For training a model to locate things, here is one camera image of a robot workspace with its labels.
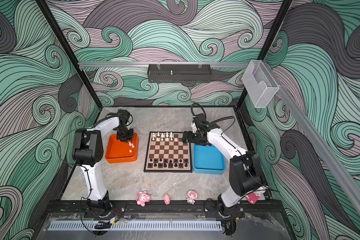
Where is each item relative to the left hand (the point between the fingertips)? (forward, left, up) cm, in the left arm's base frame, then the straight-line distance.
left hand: (130, 139), depth 97 cm
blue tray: (-13, -50, -1) cm, 52 cm away
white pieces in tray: (-4, -2, -1) cm, 5 cm away
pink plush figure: (-35, -14, 0) cm, 38 cm away
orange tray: (-11, +4, +3) cm, 12 cm away
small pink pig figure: (-35, -26, -2) cm, 44 cm away
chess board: (-9, -24, -1) cm, 26 cm away
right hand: (-5, -39, +8) cm, 40 cm away
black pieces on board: (-18, -27, 0) cm, 32 cm away
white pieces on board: (+4, -24, 0) cm, 24 cm away
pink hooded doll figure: (-34, -39, +1) cm, 52 cm away
